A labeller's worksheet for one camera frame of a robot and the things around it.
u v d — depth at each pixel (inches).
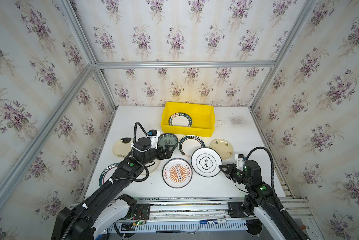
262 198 22.3
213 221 27.2
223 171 30.2
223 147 38.6
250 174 25.0
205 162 32.9
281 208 20.5
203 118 44.3
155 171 33.9
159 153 26.6
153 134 27.1
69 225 14.4
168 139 39.8
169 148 27.1
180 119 44.3
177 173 33.8
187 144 38.8
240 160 30.1
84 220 15.4
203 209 29.4
